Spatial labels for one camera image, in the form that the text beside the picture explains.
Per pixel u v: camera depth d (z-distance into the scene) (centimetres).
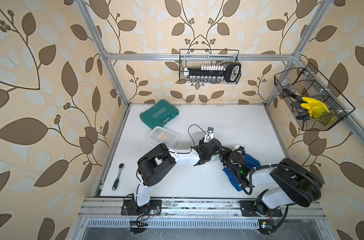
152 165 50
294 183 44
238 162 67
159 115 108
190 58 91
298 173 44
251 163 88
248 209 73
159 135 94
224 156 79
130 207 74
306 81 79
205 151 70
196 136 97
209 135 77
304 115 64
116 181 83
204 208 75
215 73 83
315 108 69
